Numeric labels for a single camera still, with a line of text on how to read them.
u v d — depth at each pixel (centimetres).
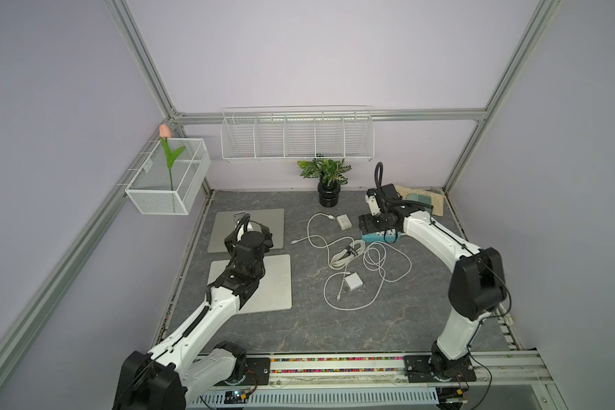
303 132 96
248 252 58
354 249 97
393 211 67
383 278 91
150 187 79
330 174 92
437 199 118
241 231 66
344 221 108
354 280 89
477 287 48
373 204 76
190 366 44
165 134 83
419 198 116
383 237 79
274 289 90
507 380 74
